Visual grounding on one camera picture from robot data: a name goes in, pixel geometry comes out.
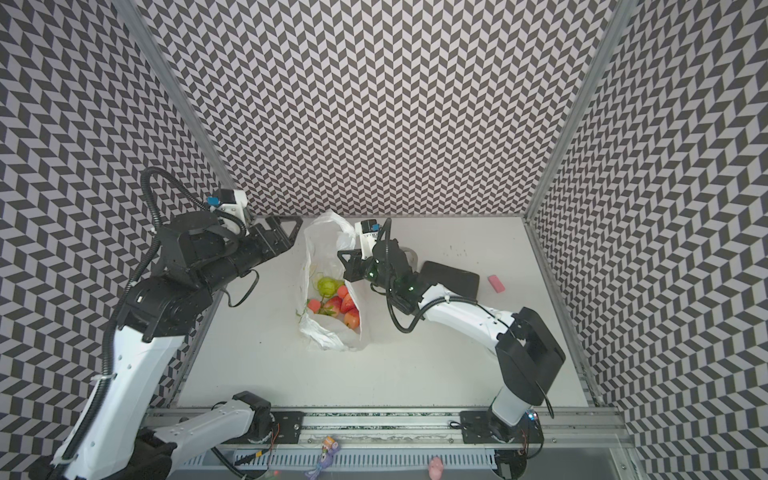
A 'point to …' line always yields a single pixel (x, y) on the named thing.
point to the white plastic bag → (326, 235)
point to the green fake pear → (327, 287)
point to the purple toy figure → (328, 447)
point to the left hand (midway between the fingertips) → (294, 229)
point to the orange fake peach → (352, 320)
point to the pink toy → (436, 468)
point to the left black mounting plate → (288, 426)
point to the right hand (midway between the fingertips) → (336, 264)
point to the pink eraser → (496, 283)
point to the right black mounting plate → (480, 427)
